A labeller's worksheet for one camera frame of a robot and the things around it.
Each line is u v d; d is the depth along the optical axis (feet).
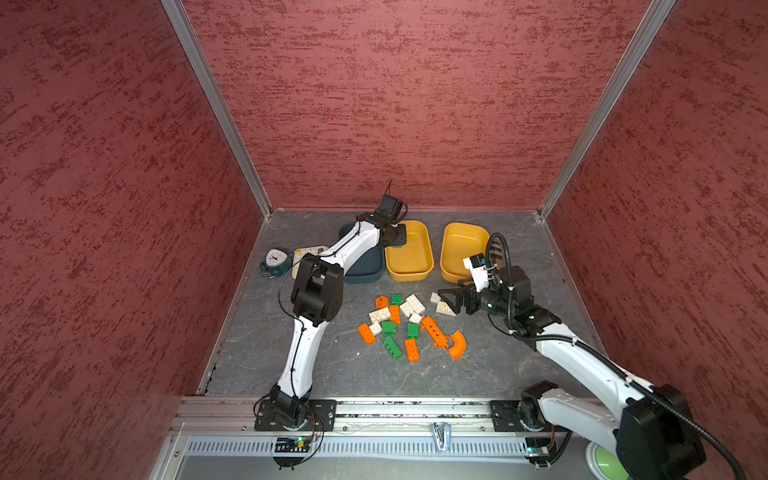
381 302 3.05
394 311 3.02
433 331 2.87
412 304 3.05
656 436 1.30
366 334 2.89
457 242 3.57
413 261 3.36
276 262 3.19
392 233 2.81
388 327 2.91
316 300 1.93
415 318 3.00
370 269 3.37
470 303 2.31
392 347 2.74
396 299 3.10
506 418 2.42
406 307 3.04
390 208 2.62
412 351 2.79
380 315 3.01
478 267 2.33
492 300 2.28
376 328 2.92
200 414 2.50
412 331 2.87
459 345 2.82
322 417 2.41
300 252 3.49
